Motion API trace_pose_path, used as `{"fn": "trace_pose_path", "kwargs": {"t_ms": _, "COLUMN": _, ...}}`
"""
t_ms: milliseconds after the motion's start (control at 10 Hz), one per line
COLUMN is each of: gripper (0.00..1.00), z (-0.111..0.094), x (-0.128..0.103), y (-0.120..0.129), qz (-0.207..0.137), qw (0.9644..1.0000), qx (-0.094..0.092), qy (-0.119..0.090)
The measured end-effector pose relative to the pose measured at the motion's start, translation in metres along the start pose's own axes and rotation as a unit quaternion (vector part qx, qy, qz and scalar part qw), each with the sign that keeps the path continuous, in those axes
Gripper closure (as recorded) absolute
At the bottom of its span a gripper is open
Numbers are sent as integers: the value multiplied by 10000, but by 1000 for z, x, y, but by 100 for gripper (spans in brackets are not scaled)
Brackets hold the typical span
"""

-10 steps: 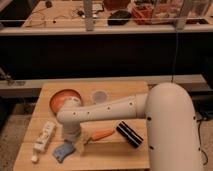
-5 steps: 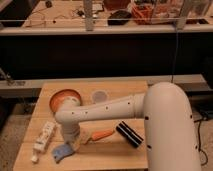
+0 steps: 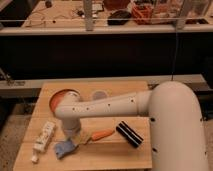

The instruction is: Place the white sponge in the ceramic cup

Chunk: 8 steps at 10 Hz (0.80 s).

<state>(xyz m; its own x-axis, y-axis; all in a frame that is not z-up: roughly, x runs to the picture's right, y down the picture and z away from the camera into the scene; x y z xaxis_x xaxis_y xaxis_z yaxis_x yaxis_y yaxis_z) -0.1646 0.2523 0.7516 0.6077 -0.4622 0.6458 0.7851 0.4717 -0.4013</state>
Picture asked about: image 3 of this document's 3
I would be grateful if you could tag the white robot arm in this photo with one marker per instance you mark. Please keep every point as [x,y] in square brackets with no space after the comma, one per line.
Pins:
[177,129]

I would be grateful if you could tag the grey metal post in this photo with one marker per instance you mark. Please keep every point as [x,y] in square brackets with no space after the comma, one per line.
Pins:
[87,6]

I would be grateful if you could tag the metal clamp bracket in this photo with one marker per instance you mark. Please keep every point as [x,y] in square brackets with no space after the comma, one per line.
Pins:
[9,80]

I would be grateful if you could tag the wooden board table top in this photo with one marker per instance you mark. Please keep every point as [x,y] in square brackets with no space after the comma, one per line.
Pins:
[109,153]

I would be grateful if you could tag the black cloth item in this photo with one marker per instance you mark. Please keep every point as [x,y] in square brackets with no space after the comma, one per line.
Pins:
[119,17]

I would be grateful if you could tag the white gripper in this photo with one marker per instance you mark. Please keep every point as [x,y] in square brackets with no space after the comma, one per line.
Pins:
[71,133]

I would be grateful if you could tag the orange toy carrot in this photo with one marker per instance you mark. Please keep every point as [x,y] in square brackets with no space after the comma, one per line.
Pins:
[97,135]

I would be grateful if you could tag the orange crate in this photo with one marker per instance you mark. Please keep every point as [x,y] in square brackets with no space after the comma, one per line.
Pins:
[142,14]

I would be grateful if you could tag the orange wooden bowl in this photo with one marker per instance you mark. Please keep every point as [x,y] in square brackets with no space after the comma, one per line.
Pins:
[58,97]

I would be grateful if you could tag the white toothpaste tube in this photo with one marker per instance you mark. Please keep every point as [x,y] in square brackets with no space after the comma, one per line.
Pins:
[43,140]

